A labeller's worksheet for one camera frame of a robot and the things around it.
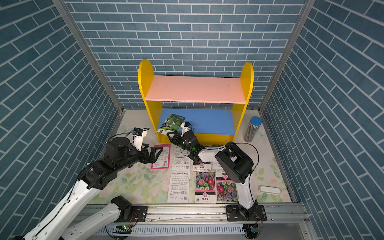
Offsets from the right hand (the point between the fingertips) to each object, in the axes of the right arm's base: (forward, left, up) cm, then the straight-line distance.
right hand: (168, 135), depth 87 cm
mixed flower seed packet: (-23, -23, -16) cm, 36 cm away
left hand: (-15, -1, +11) cm, 19 cm away
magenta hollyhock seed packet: (-11, -20, -15) cm, 28 cm away
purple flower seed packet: (-9, -30, -16) cm, 35 cm away
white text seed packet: (-8, -8, -15) cm, 19 cm away
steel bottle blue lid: (+11, -51, +3) cm, 52 cm away
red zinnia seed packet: (-22, -35, -16) cm, 45 cm away
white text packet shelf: (-24, -9, -16) cm, 30 cm away
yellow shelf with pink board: (+42, -25, -14) cm, 51 cm away
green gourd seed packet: (+9, 0, -1) cm, 9 cm away
